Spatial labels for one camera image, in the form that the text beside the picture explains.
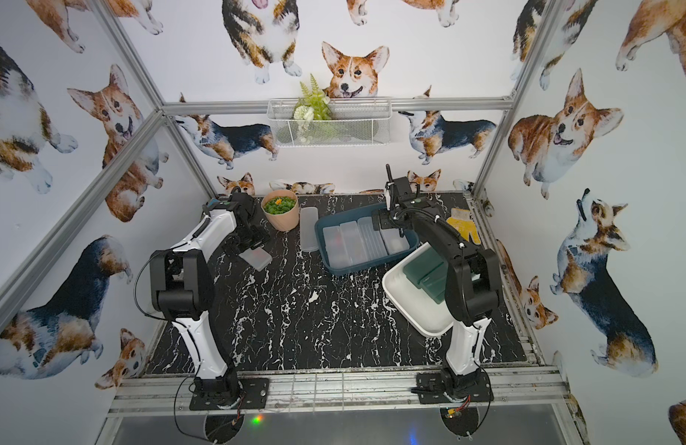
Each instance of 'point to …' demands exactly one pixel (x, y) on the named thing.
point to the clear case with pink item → (256, 257)
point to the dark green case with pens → (422, 267)
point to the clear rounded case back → (309, 216)
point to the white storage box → (432, 319)
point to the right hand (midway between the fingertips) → (384, 215)
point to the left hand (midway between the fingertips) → (260, 242)
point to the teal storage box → (354, 239)
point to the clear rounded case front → (393, 241)
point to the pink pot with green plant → (281, 209)
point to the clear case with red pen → (336, 249)
